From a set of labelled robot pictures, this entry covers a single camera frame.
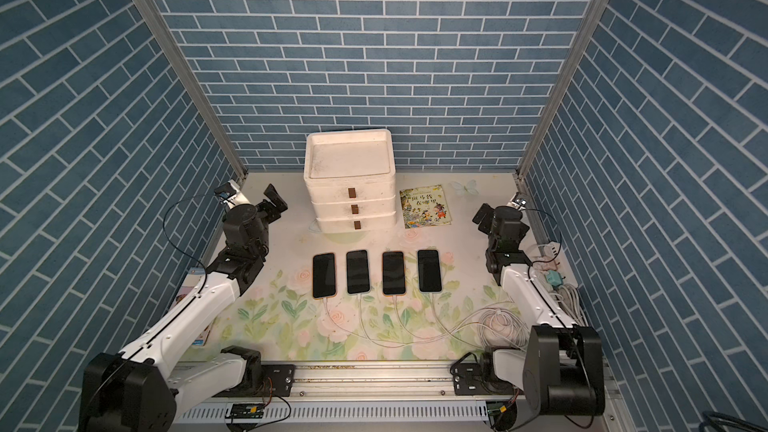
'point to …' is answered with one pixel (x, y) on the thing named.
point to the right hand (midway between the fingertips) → (501, 209)
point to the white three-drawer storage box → (350, 180)
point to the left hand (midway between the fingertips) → (268, 190)
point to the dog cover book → (193, 275)
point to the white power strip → (549, 249)
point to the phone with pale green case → (429, 271)
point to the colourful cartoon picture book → (424, 207)
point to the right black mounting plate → (468, 380)
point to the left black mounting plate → (275, 380)
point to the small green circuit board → (247, 411)
